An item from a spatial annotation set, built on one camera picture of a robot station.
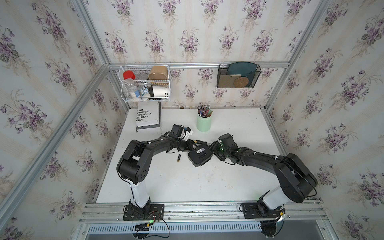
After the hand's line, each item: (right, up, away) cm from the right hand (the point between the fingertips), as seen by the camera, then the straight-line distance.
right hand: (210, 150), depth 90 cm
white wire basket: (-41, +42, +4) cm, 59 cm away
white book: (-43, +23, +16) cm, 52 cm away
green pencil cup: (-3, +15, +11) cm, 19 cm away
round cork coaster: (+22, +44, +8) cm, 49 cm away
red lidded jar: (-51, +47, +3) cm, 70 cm away
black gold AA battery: (-20, -6, +3) cm, 21 cm away
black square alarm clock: (-6, -4, +1) cm, 7 cm away
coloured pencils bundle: (-3, +25, +12) cm, 28 cm away
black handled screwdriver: (-6, +4, +9) cm, 12 cm away
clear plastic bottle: (-47, +38, -3) cm, 61 cm away
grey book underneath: (-39, +14, +14) cm, 43 cm away
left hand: (-7, 0, +1) cm, 7 cm away
